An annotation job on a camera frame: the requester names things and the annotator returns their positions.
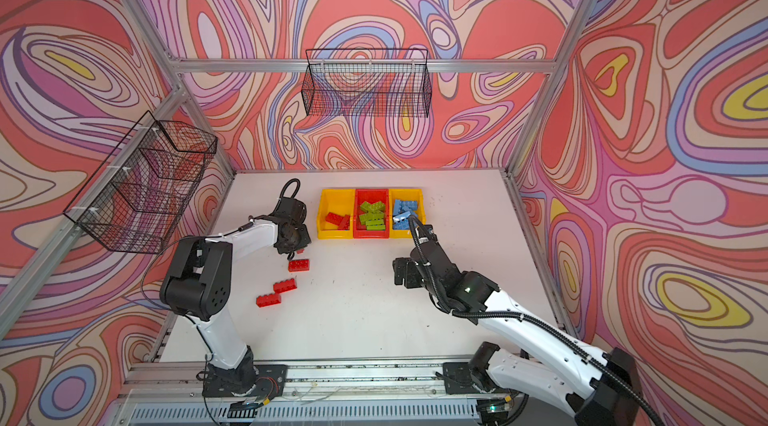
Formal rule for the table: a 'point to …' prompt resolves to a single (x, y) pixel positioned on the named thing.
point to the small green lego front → (375, 226)
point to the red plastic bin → (371, 196)
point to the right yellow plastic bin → (407, 194)
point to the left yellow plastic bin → (337, 201)
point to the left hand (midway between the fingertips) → (307, 239)
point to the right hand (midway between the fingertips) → (411, 269)
